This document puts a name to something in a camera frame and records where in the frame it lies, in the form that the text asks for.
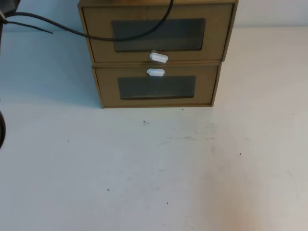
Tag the lower cardboard shoebox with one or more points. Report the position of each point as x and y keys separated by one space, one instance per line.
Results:
x=188 y=85

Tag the cardboard shoebox drawer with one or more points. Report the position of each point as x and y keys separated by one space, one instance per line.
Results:
x=156 y=33

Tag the white drawer handle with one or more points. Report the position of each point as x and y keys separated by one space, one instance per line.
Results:
x=157 y=57
x=155 y=72

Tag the black cable tie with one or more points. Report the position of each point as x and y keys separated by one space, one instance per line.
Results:
x=26 y=25

